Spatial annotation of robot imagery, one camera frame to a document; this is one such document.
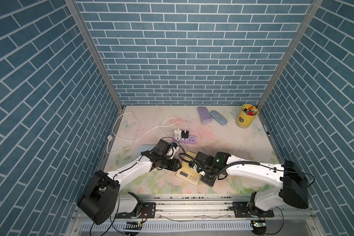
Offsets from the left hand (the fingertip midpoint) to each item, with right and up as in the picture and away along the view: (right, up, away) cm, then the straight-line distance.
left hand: (181, 166), depth 83 cm
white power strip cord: (-52, +14, +22) cm, 58 cm away
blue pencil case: (+28, +29, +29) cm, 49 cm away
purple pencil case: (+18, +30, +30) cm, 46 cm away
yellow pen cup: (+44, +30, +16) cm, 55 cm away
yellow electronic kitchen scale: (+3, -4, +1) cm, 5 cm away
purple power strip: (+6, +13, +15) cm, 21 cm away
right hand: (+14, -5, -5) cm, 15 cm away
